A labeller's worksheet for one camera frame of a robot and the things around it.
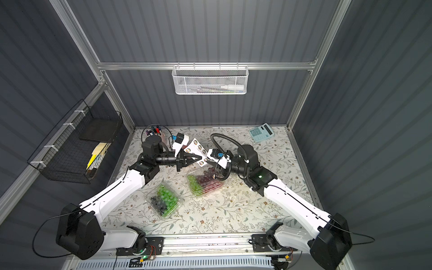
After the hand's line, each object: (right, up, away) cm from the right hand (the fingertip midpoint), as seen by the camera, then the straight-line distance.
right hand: (212, 157), depth 70 cm
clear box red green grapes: (-7, -15, +19) cm, 25 cm away
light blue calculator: (+32, +13, +46) cm, 57 cm away
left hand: (-4, -1, -2) cm, 4 cm away
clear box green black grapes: (-24, -23, +13) cm, 36 cm away
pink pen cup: (-33, +14, +32) cm, 48 cm away
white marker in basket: (+11, +38, +24) cm, 46 cm away
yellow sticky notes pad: (-52, +2, +3) cm, 52 cm away
